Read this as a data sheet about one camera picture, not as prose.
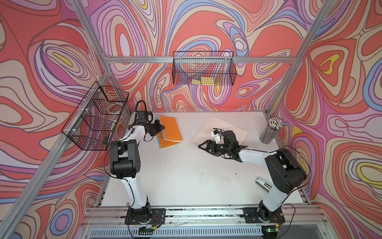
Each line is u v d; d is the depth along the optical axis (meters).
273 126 0.88
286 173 0.47
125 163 0.53
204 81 0.82
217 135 0.85
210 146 0.80
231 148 0.73
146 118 0.82
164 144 0.99
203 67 0.96
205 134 1.05
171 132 1.08
